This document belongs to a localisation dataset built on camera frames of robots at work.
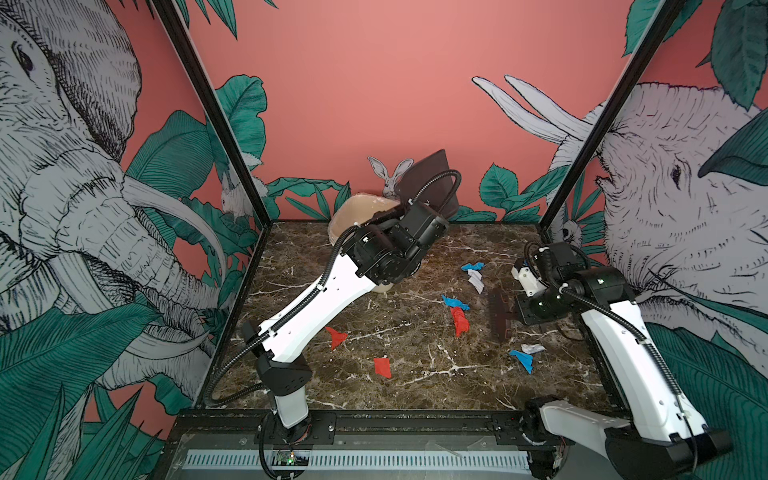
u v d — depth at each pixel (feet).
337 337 2.97
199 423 2.58
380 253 1.36
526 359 2.80
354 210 2.95
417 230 1.48
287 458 2.29
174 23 2.30
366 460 2.31
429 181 1.50
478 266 3.50
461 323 3.03
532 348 2.88
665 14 2.27
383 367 2.76
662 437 1.21
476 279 3.34
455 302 3.21
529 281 2.10
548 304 1.84
